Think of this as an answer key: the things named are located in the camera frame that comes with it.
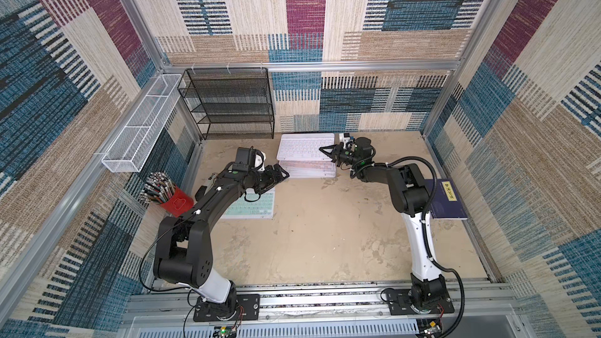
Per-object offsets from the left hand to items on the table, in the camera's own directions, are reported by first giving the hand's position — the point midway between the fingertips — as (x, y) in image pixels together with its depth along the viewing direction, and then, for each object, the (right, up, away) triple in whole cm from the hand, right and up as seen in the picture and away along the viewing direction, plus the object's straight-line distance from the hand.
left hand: (284, 178), depth 88 cm
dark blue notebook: (+65, -11, +9) cm, 67 cm away
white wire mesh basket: (-44, +12, -15) cm, 48 cm away
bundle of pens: (-43, -3, -6) cm, 43 cm away
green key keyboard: (-9, -13, +8) cm, 18 cm away
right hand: (+16, +11, +14) cm, 24 cm away
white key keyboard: (+8, +13, +16) cm, 22 cm away
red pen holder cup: (-38, -9, -1) cm, 39 cm away
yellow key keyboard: (+10, 0, +19) cm, 21 cm away
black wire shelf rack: (-27, +33, +23) cm, 48 cm away
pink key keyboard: (+9, +5, +17) cm, 20 cm away
